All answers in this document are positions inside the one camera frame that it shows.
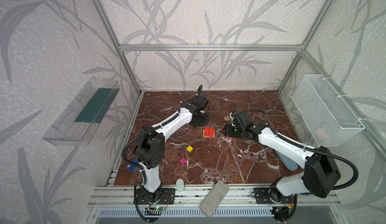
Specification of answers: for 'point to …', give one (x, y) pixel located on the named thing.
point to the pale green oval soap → (180, 185)
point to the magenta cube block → (183, 160)
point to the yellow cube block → (190, 148)
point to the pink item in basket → (321, 132)
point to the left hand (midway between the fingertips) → (207, 119)
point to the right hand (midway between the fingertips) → (224, 126)
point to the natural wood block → (208, 136)
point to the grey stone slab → (212, 200)
